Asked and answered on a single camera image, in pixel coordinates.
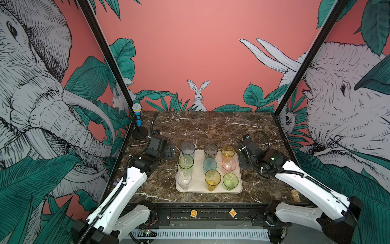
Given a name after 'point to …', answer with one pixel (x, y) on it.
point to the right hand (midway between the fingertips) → (244, 153)
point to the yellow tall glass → (212, 178)
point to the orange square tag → (193, 213)
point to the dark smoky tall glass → (210, 150)
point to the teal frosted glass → (209, 163)
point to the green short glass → (230, 181)
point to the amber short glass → (228, 151)
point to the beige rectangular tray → (199, 174)
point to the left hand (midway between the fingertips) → (166, 146)
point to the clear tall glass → (183, 178)
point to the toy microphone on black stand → (140, 133)
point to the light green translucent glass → (186, 164)
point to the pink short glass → (228, 165)
